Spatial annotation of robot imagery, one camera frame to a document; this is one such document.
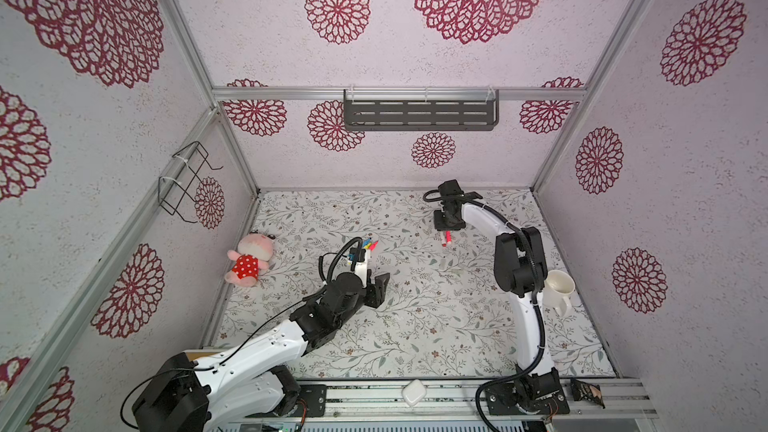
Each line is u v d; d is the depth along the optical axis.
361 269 0.69
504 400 0.73
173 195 0.75
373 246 1.04
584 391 0.73
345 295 0.57
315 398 0.73
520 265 0.70
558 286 0.92
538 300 0.62
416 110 0.95
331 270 0.57
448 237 1.06
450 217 0.86
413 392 0.75
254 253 0.95
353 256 0.66
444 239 1.05
